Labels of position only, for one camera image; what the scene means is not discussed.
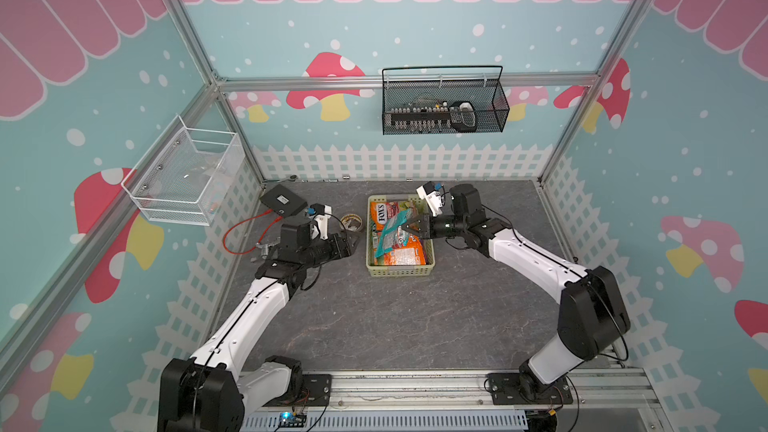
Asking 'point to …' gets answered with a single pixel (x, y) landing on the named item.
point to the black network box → (283, 201)
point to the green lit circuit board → (290, 419)
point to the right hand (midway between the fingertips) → (404, 226)
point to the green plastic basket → (375, 266)
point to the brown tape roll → (351, 222)
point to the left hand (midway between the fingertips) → (353, 241)
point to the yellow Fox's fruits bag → (382, 213)
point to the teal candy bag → (387, 234)
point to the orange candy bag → (410, 254)
